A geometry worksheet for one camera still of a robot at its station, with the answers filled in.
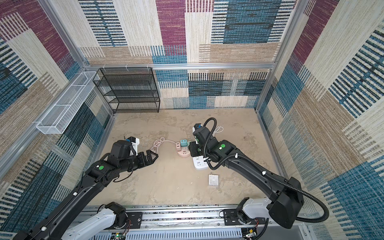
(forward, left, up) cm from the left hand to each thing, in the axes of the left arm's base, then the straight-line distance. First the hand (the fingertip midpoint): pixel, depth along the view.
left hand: (152, 156), depth 74 cm
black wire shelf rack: (+54, +25, -1) cm, 59 cm away
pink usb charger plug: (+13, -11, -12) cm, 21 cm away
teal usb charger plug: (+15, -14, -12) cm, 24 cm away
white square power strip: (+3, -24, -16) cm, 29 cm away
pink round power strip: (+11, -15, -16) cm, 24 cm away
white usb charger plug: (-6, -31, -16) cm, 35 cm away
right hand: (+3, -20, 0) cm, 21 cm away
